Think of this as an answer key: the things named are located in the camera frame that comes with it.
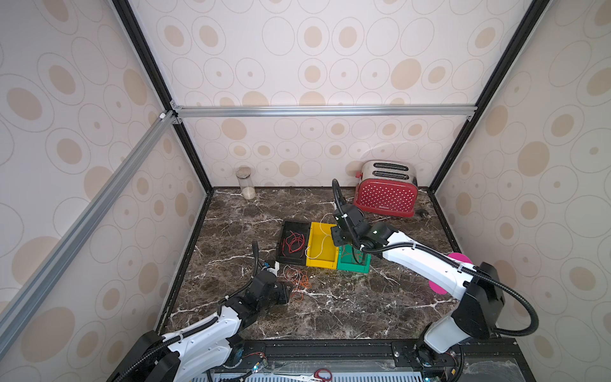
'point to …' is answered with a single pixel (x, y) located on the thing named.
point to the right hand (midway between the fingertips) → (346, 226)
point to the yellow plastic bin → (328, 258)
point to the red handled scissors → (315, 376)
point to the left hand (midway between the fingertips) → (297, 286)
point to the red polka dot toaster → (387, 186)
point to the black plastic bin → (297, 227)
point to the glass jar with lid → (243, 174)
